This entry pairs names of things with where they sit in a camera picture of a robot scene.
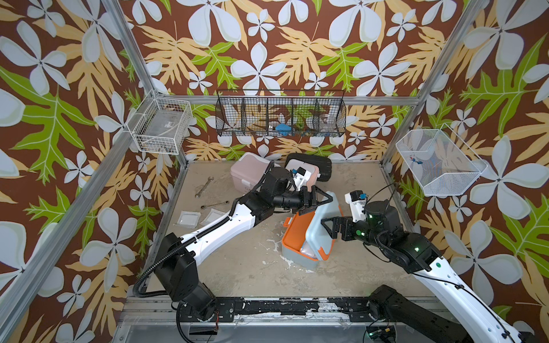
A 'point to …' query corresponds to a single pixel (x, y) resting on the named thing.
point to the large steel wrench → (209, 180)
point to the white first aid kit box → (314, 170)
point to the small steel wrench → (204, 207)
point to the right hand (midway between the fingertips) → (328, 220)
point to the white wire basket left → (161, 126)
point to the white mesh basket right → (440, 160)
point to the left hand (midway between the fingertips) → (328, 202)
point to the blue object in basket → (284, 129)
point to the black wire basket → (313, 113)
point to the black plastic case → (324, 163)
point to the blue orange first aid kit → (306, 240)
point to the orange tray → (294, 238)
